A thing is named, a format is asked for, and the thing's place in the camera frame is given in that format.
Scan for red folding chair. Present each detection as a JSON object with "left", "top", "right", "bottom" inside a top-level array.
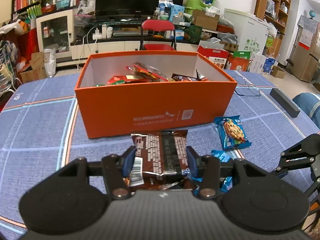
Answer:
[{"left": 139, "top": 19, "right": 177, "bottom": 51}]

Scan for white refrigerator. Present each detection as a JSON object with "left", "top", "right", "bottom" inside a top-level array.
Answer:
[{"left": 223, "top": 9, "right": 270, "bottom": 54}]

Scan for black rectangular bar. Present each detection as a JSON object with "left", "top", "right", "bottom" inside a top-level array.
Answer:
[{"left": 270, "top": 88, "right": 300, "bottom": 118}]

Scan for eyeglasses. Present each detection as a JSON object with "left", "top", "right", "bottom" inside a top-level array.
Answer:
[{"left": 234, "top": 76, "right": 261, "bottom": 97}]

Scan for wooden shelf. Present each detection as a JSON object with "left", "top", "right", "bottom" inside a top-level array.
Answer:
[{"left": 254, "top": 0, "right": 291, "bottom": 40}]

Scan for blue Oreo packet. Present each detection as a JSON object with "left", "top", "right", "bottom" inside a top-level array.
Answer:
[{"left": 189, "top": 150, "right": 233, "bottom": 194}]

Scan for orange cardboard box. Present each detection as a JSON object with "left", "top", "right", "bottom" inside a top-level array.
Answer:
[{"left": 75, "top": 50, "right": 237, "bottom": 139}]

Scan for white glass-door cabinet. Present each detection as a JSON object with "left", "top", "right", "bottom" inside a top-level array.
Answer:
[{"left": 36, "top": 9, "right": 74, "bottom": 62}]

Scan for brown cardboard box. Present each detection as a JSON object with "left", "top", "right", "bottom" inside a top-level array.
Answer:
[{"left": 191, "top": 10, "right": 220, "bottom": 31}]

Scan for brown chocolate snack bag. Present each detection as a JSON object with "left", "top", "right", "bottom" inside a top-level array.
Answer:
[{"left": 126, "top": 129, "right": 196, "bottom": 192}]

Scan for blue cookie packet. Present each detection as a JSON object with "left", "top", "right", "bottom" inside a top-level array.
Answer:
[{"left": 214, "top": 115, "right": 252, "bottom": 151}]

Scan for blue striped chair cushion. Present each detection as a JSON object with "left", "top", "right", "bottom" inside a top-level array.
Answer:
[{"left": 293, "top": 93, "right": 320, "bottom": 128}]

